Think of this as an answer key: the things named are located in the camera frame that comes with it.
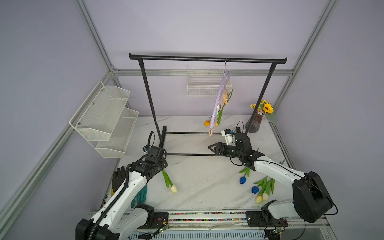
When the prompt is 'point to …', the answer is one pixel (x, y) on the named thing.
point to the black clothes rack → (161, 131)
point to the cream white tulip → (169, 183)
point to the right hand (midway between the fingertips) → (212, 149)
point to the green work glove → (140, 197)
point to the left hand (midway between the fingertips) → (161, 165)
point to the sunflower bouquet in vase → (265, 108)
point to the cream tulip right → (270, 187)
